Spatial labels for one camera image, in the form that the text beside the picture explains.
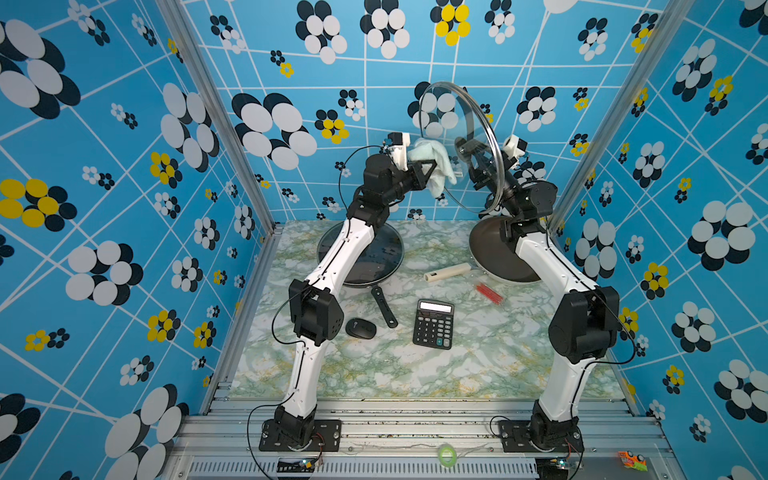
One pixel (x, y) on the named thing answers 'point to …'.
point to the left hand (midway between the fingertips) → (443, 161)
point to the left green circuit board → (295, 465)
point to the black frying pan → (376, 290)
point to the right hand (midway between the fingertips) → (474, 145)
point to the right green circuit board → (552, 468)
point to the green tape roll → (453, 451)
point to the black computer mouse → (360, 328)
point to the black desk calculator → (433, 325)
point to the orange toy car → (632, 461)
